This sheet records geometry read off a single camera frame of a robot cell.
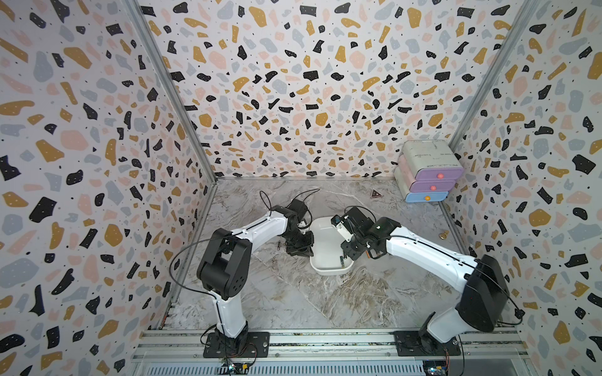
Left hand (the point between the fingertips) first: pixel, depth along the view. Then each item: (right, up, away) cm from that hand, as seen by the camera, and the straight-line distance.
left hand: (316, 253), depth 87 cm
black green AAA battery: (+10, -3, +4) cm, 11 cm away
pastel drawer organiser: (+47, +32, +11) cm, 57 cm away
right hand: (+12, +4, -4) cm, 13 cm away
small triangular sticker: (+30, +23, +30) cm, 48 cm away
